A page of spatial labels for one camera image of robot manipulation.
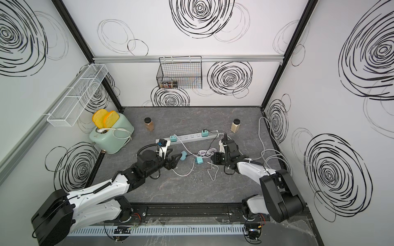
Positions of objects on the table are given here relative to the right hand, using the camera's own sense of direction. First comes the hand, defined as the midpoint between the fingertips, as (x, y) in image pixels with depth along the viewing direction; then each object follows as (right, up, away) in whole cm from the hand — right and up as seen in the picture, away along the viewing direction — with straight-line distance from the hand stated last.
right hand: (213, 157), depth 89 cm
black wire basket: (-16, +54, +7) cm, 57 cm away
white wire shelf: (-71, +29, -15) cm, 78 cm away
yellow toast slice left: (-65, +23, -3) cm, 70 cm away
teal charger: (-8, -2, 0) cm, 9 cm away
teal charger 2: (-25, +11, +5) cm, 27 cm away
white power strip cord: (+34, +3, +7) cm, 35 cm away
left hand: (-20, +5, -10) cm, 23 cm away
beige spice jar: (+15, +18, +10) cm, 26 cm away
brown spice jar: (-42, +19, +10) cm, 47 cm away
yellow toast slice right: (-59, +23, -2) cm, 63 cm away
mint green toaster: (-59, +11, -2) cm, 60 cm away
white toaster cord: (-63, +16, -4) cm, 65 cm away
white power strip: (-14, +11, +10) cm, 20 cm away
